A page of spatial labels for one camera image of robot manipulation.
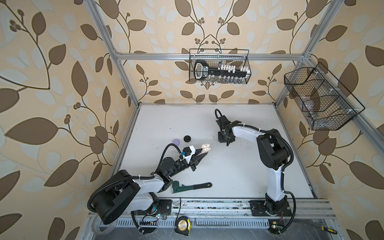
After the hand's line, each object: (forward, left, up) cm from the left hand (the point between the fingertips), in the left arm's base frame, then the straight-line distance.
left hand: (205, 151), depth 72 cm
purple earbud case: (+17, +19, -21) cm, 33 cm away
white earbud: (+21, -5, -20) cm, 30 cm away
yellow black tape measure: (-29, +9, -17) cm, 35 cm away
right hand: (+19, -13, -20) cm, 31 cm away
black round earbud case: (+19, +11, -20) cm, 30 cm away
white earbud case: (+2, 0, -1) cm, 2 cm away
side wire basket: (+20, -59, +14) cm, 64 cm away
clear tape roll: (-31, +49, -18) cm, 61 cm away
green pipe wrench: (-12, +15, -20) cm, 28 cm away
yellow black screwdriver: (-28, -59, -19) cm, 68 cm away
